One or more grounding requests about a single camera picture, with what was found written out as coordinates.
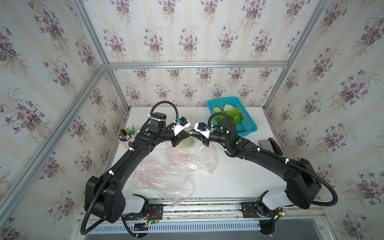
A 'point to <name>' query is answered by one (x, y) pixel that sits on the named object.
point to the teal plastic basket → (246, 125)
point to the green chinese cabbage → (218, 117)
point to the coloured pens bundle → (126, 134)
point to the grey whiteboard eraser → (270, 145)
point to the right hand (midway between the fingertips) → (195, 130)
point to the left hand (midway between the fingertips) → (188, 134)
